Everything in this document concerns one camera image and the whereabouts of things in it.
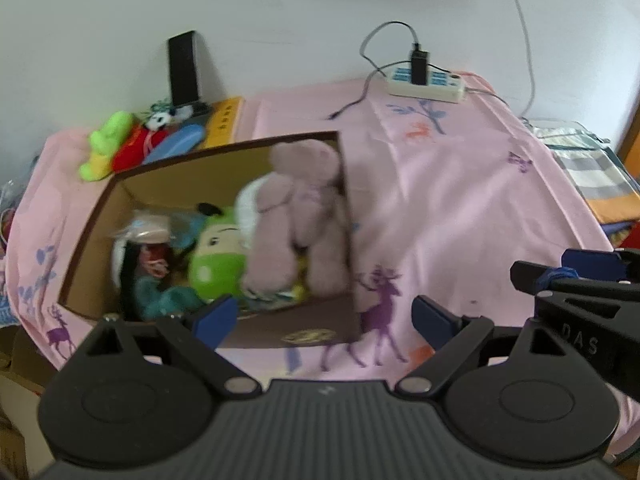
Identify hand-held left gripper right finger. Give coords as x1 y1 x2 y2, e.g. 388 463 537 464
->
387 296 571 402

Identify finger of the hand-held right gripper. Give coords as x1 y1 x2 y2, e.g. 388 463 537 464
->
562 248 640 286
510 260 640 303

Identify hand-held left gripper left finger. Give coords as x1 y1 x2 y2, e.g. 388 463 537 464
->
80 294 265 401

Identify brown cardboard box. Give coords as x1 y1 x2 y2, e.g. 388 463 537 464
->
57 130 363 351

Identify white red yellow plush toy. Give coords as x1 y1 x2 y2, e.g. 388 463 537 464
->
234 174 273 248

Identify mauve plush bear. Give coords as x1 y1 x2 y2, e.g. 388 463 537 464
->
241 138 351 297

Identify green plush doll black antennae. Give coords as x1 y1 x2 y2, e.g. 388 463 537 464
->
187 202 251 303

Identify orange folded cloth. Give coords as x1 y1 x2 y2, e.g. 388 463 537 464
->
585 194 640 226

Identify grey checked folded cloth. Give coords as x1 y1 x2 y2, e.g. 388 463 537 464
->
530 119 640 202

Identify pink deer-print blanket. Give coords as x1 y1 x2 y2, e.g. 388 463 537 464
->
0 71 640 461

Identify blue plush toy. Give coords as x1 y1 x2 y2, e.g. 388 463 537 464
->
144 123 207 165

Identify cardboard carton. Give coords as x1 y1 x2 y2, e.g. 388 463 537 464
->
0 325 58 480

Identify white power strip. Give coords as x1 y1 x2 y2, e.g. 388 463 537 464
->
386 64 468 104

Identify lime green plush toy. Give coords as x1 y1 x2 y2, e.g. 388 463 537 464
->
78 111 136 182

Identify black charger plug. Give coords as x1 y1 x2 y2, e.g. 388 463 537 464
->
410 44 431 86

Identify black upright device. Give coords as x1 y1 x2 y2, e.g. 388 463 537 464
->
167 30 213 116

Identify white power cord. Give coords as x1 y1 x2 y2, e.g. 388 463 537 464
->
502 0 537 118

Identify dark charger cable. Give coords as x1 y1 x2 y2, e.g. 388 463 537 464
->
327 21 418 121

